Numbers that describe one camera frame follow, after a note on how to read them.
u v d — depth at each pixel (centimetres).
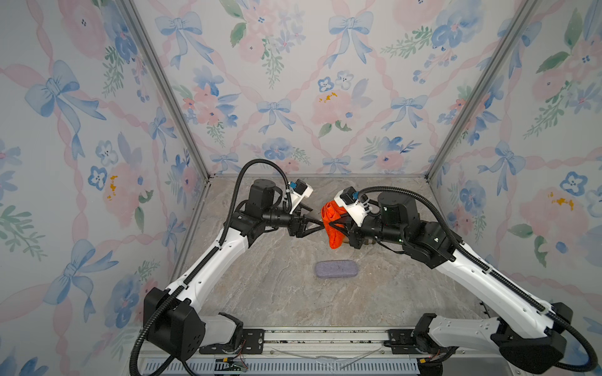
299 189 62
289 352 73
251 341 74
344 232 61
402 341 73
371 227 53
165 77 84
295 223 61
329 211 60
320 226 65
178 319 39
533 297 41
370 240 54
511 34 74
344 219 57
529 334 39
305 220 61
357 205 52
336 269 86
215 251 48
